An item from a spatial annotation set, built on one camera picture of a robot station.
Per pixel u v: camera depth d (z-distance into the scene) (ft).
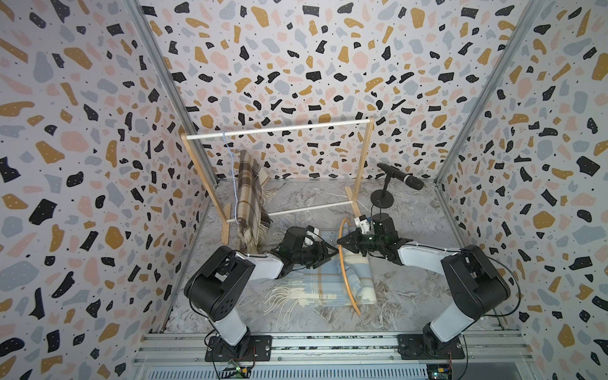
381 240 2.41
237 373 2.32
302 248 2.51
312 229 2.87
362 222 2.87
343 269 2.68
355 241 2.58
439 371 2.35
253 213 2.81
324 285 2.81
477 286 1.54
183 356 2.40
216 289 1.52
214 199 2.97
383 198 3.71
